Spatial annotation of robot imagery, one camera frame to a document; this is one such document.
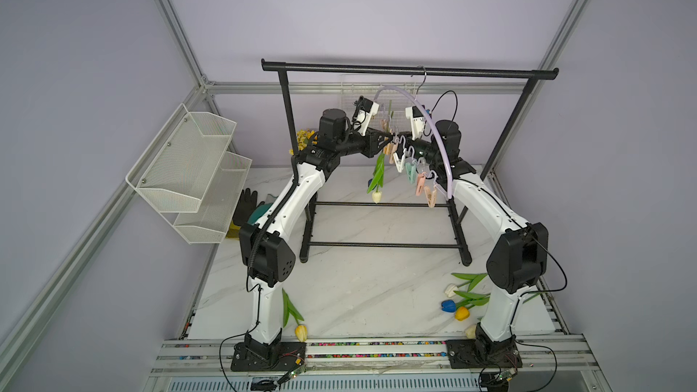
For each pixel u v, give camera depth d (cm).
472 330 75
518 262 49
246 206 84
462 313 80
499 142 69
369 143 68
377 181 83
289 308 82
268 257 50
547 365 73
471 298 82
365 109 66
